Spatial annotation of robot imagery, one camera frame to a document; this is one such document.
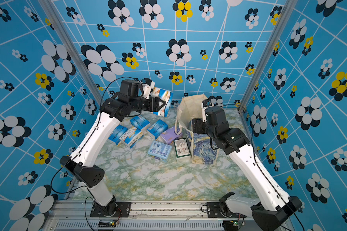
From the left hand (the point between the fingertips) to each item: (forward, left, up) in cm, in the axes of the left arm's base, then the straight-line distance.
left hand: (163, 100), depth 71 cm
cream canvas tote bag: (+18, -16, -23) cm, 33 cm away
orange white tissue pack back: (0, +23, -32) cm, 39 cm away
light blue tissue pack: (-10, +4, -33) cm, 35 cm away
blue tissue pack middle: (+6, +7, -32) cm, 33 cm away
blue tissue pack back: (+12, +20, -32) cm, 40 cm away
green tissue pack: (-11, -11, -33) cm, 37 cm away
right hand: (-8, -20, -5) cm, 22 cm away
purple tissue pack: (+3, -2, -34) cm, 35 cm away
